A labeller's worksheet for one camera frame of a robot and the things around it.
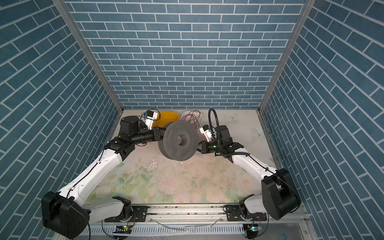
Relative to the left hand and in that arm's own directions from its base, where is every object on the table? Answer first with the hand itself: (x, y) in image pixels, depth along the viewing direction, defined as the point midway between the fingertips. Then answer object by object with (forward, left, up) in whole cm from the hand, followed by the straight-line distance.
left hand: (170, 131), depth 73 cm
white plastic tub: (+25, -17, -21) cm, 37 cm away
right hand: (-3, -11, -10) cm, 15 cm away
